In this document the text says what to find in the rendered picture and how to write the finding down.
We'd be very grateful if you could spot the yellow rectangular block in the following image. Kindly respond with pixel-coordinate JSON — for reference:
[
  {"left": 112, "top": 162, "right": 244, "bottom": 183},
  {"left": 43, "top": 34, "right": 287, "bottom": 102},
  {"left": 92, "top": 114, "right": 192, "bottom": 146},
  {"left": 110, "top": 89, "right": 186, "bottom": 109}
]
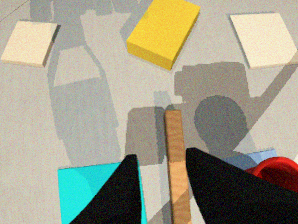
[{"left": 126, "top": 0, "right": 201, "bottom": 71}]

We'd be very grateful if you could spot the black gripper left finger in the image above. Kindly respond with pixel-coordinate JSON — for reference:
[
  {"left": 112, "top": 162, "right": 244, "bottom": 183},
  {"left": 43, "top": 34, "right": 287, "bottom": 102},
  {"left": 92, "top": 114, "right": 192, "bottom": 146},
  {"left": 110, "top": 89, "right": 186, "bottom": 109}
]
[{"left": 69, "top": 155, "right": 141, "bottom": 224}]

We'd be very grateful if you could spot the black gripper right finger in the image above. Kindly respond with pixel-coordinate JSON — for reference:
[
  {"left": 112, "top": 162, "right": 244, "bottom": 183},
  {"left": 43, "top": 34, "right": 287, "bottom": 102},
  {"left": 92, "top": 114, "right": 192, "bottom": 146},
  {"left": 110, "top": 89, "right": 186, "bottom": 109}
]
[{"left": 185, "top": 148, "right": 298, "bottom": 224}]

